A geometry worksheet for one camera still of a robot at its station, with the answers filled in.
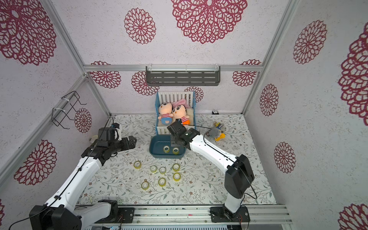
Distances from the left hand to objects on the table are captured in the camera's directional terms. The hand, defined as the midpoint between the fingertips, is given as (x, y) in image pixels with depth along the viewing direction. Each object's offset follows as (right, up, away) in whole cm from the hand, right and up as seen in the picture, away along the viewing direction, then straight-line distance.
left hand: (129, 142), depth 82 cm
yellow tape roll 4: (+26, -17, +9) cm, 33 cm away
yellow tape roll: (+1, -16, +10) cm, 19 cm away
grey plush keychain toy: (+54, +5, +19) cm, 57 cm away
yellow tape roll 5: (+19, -7, +16) cm, 26 cm away
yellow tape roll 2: (+12, -18, +8) cm, 23 cm away
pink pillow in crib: (+29, +29, +31) cm, 51 cm away
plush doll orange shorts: (+28, +20, +21) cm, 40 cm away
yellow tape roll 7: (+10, -26, +2) cm, 28 cm away
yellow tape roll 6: (+26, -7, +16) cm, 31 cm away
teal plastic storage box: (+14, -6, +19) cm, 25 cm away
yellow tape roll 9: (+27, -21, +5) cm, 35 cm away
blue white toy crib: (+21, +32, +28) cm, 47 cm away
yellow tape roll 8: (+18, -24, +4) cm, 31 cm away
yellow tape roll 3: (+18, -19, +8) cm, 27 cm away
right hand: (+29, +1, +3) cm, 29 cm away
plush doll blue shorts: (+17, +22, +24) cm, 37 cm away
